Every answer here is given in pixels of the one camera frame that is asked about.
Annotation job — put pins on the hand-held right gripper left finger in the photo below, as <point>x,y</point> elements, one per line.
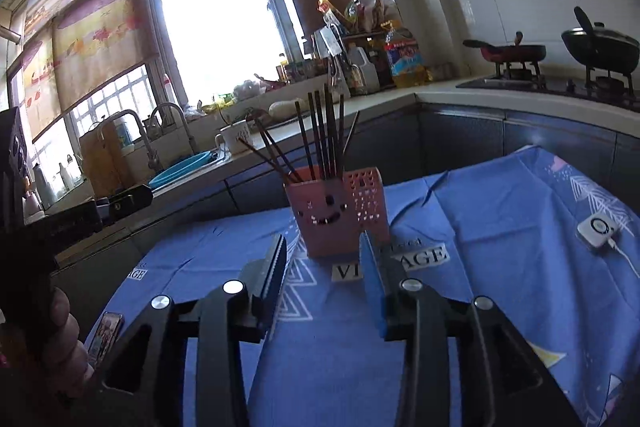
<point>274,287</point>

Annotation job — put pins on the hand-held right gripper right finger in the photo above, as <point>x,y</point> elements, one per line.
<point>377,287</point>

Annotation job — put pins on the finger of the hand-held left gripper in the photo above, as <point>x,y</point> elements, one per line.
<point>127,202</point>

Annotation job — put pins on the pink plastic utensil holder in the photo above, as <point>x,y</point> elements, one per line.
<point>325,239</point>

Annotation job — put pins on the bundle of wooden chopsticks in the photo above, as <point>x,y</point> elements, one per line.
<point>330,162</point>

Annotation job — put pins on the person's left hand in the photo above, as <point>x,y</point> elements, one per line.
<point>65,357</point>

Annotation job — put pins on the wooden cutting board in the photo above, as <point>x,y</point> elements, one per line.
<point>100,167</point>

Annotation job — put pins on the metal kitchen faucet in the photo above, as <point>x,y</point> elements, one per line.
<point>146,142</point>
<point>189,132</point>

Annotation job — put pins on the detergent bottle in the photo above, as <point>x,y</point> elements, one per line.
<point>124,134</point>

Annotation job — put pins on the white mug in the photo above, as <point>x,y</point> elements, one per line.
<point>235,139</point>

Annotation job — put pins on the blue printed tablecloth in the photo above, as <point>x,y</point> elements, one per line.
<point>500,257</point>

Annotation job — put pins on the smartphone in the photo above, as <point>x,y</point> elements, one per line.
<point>106,337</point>

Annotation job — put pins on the printed roller blind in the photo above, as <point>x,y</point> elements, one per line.
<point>100,37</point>

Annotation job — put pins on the pale oblong object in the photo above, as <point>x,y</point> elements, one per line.
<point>285,109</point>

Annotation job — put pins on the white plastic jug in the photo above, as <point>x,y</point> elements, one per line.
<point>367,77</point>

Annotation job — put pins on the row of seasoning jars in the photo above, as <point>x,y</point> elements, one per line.
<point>300,72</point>

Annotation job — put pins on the cooking oil bottle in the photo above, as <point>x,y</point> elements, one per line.
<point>405,62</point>

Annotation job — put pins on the small white device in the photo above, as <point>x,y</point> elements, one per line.
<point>597,229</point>

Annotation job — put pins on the kitchen knife rack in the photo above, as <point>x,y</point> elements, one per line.
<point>330,44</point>

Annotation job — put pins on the gas stove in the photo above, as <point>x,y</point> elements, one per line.
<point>550,88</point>

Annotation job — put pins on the red frying pan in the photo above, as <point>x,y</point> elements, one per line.
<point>510,53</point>

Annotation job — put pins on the brown cardboard sheet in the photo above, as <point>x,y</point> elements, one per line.
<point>315,7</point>

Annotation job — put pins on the stack of snack bags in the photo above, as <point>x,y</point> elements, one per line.
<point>360,14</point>

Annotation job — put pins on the black wok with lid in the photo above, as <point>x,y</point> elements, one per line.
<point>605,49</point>

